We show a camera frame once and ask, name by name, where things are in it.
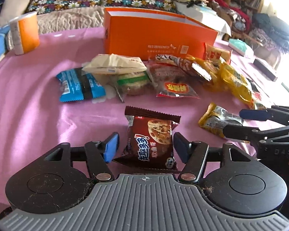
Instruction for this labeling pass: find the teal tissue pack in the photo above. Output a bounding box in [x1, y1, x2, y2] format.
[228, 39, 254, 59]

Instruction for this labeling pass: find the beige cracker bag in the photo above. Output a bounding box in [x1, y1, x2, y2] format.
[82, 54, 147, 74]

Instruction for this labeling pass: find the blue oreo pack left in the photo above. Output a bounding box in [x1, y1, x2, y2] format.
[56, 68, 106, 102]

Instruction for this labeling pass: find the red brown snack bag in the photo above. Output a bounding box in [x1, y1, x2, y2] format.
[146, 63, 199, 98]

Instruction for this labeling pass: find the white paper covered box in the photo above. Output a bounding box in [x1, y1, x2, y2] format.
[175, 2, 232, 39]

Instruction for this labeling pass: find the right floral cushion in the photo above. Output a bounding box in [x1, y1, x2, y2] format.
[101, 0, 177, 13]

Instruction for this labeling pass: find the brown sesame cake pack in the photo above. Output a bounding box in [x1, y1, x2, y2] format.
[155, 54, 212, 82]

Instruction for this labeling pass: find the yellow chip bag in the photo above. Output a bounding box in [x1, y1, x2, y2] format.
[186, 54, 253, 109]

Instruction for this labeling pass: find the orange cardboard box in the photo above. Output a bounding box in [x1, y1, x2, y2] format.
[104, 7, 218, 60]

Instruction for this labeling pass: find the yellow white snack pack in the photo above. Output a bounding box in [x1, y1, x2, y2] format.
[198, 102, 245, 138]

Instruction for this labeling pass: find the orange white cylinder canister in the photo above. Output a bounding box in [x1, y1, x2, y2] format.
[9, 12, 40, 55]

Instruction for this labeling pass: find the left floral cushion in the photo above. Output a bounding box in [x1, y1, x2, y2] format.
[26, 0, 101, 15]

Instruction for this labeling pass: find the yellow orange snack pack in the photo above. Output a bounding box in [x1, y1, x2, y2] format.
[203, 43, 232, 64]

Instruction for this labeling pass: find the floral cushion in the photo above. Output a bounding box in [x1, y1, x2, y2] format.
[101, 0, 177, 13]
[26, 0, 101, 15]

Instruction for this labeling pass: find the brown chocolate cookie pack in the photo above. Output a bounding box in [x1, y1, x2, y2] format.
[114, 106, 181, 171]

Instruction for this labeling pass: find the pink floral tablecloth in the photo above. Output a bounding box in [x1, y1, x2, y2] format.
[0, 26, 289, 207]

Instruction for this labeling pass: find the beige pillow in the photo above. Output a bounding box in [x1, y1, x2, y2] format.
[0, 0, 30, 27]

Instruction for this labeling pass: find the black red book box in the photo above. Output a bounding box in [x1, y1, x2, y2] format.
[253, 57, 278, 81]

